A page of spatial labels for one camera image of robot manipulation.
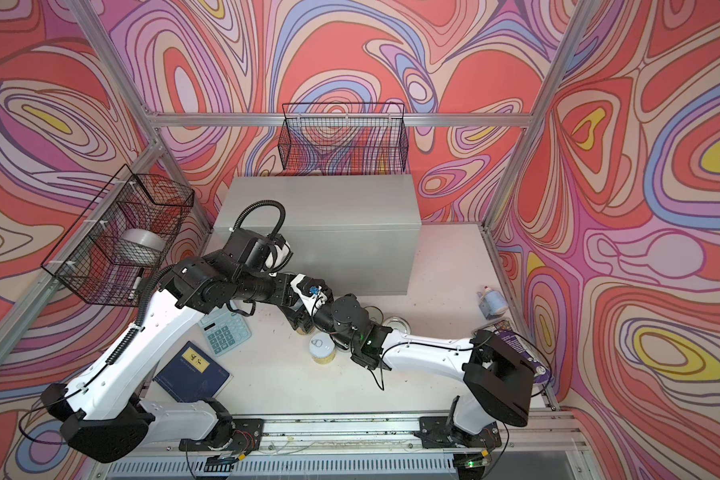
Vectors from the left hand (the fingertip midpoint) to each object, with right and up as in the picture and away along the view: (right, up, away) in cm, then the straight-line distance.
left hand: (297, 287), depth 68 cm
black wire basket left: (-47, +9, +6) cm, 49 cm away
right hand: (-2, -2, +2) cm, 4 cm away
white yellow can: (+4, -19, +14) cm, 24 cm away
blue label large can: (+24, -11, +12) cm, 29 cm away
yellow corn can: (-4, -16, +21) cm, 27 cm away
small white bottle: (+55, -8, +22) cm, 60 cm away
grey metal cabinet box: (+14, +14, +23) cm, 30 cm away
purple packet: (+58, -16, +20) cm, 63 cm away
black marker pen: (-40, 0, +4) cm, 41 cm away
